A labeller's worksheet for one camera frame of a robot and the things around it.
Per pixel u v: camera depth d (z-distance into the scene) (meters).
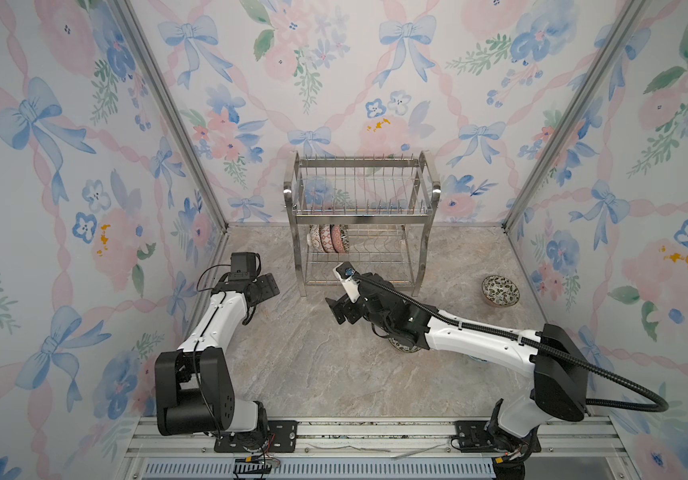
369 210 1.14
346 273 0.65
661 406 0.36
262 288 0.81
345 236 1.10
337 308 0.69
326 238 1.00
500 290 1.00
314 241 1.01
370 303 0.58
